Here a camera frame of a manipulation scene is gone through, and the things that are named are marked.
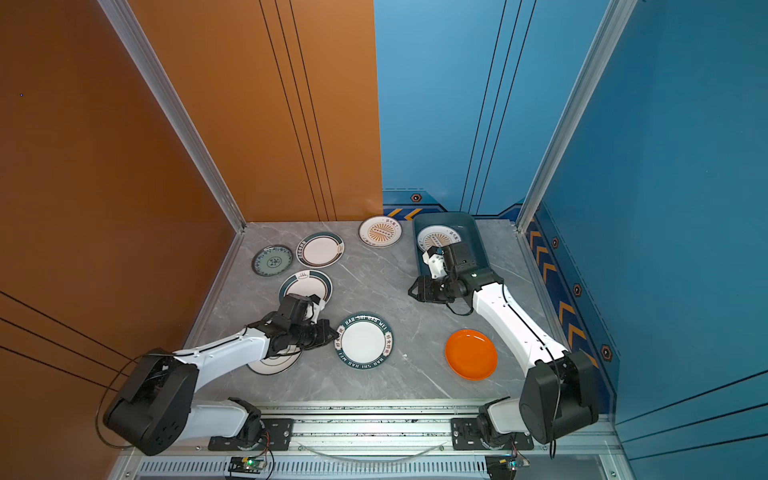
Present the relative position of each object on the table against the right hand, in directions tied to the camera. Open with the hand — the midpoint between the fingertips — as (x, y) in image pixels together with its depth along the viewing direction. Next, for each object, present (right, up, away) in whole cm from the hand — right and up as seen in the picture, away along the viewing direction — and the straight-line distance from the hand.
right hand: (413, 292), depth 82 cm
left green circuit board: (-41, -40, -11) cm, 58 cm away
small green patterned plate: (-50, +8, +27) cm, 57 cm away
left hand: (-21, -13, +6) cm, 26 cm away
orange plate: (+17, -18, +3) cm, 25 cm away
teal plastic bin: (+23, +22, +36) cm, 48 cm away
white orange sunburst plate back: (-11, +19, +37) cm, 43 cm away
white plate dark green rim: (-34, +12, +31) cm, 48 cm away
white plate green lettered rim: (-14, -16, +8) cm, 22 cm away
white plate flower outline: (-39, -21, +3) cm, 44 cm away
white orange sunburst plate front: (+11, +17, +34) cm, 40 cm away
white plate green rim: (-35, 0, +21) cm, 41 cm away
